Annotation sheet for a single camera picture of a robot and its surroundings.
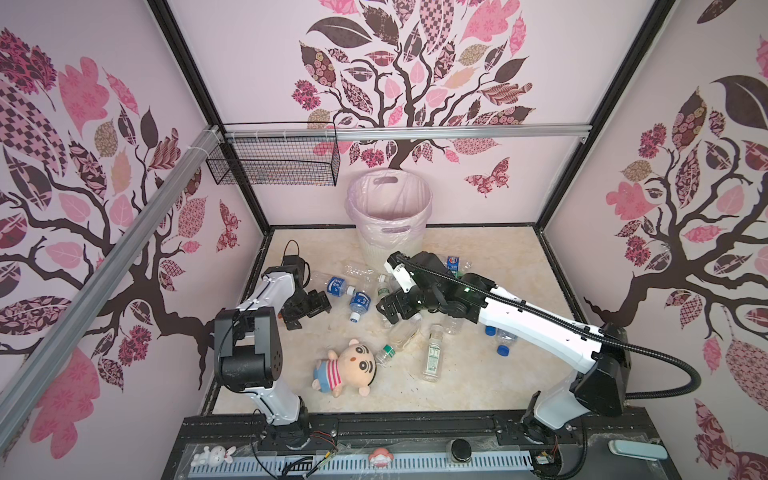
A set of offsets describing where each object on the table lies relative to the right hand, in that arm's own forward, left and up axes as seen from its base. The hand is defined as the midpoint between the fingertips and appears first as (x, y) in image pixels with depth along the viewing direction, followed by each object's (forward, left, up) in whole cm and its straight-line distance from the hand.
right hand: (389, 295), depth 74 cm
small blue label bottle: (+24, -23, -19) cm, 38 cm away
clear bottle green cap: (-8, +1, -19) cm, 20 cm away
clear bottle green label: (-13, -11, -18) cm, 24 cm away
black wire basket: (+47, +36, +12) cm, 60 cm away
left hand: (+3, +23, -18) cm, 29 cm away
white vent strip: (-34, +29, -22) cm, 50 cm away
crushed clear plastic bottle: (+23, +13, -20) cm, 33 cm away
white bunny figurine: (-32, +42, -19) cm, 56 cm away
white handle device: (-32, -60, -21) cm, 71 cm away
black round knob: (-32, -15, -12) cm, 37 cm away
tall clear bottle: (0, -4, -21) cm, 21 cm away
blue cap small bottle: (+8, +10, -17) cm, 21 cm away
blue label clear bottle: (+14, +19, -16) cm, 28 cm away
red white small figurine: (-33, +3, -16) cm, 37 cm away
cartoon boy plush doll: (-13, +10, -15) cm, 22 cm away
